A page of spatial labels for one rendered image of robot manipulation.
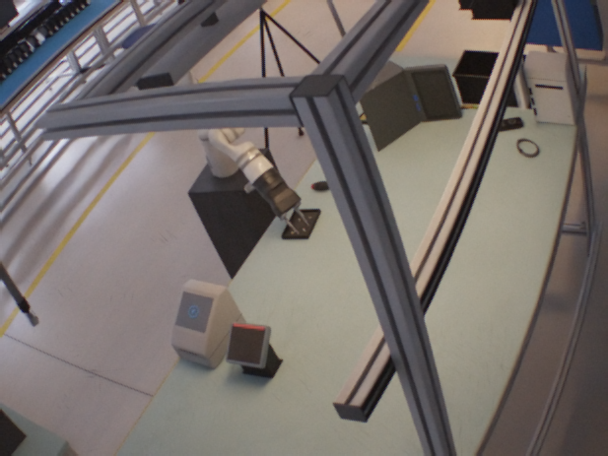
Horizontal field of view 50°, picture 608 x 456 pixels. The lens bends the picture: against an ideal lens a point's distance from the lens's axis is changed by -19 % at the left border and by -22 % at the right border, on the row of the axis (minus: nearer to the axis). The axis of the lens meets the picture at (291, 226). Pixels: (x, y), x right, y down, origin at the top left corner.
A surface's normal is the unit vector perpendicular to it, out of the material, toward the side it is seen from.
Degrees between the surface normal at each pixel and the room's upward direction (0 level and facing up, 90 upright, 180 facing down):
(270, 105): 90
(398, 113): 90
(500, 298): 0
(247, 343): 32
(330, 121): 90
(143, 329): 0
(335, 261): 0
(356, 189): 90
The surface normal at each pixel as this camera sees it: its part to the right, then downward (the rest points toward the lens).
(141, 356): -0.33, -0.74
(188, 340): -0.56, -0.12
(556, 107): -0.44, 0.67
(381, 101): 0.53, 0.37
